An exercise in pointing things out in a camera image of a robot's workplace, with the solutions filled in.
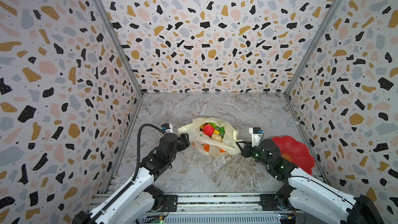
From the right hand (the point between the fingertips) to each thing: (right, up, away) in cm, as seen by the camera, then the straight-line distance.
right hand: (237, 142), depth 78 cm
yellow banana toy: (-10, +3, +18) cm, 20 cm away
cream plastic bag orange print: (-16, -5, +10) cm, 19 cm away
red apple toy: (-15, +4, +14) cm, 21 cm away
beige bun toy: (-10, 0, +14) cm, 17 cm away
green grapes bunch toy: (-7, +4, +18) cm, 20 cm away
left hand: (-26, +3, +1) cm, 27 cm away
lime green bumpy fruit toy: (-12, +7, +14) cm, 20 cm away
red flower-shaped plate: (+38, -8, +13) cm, 41 cm away
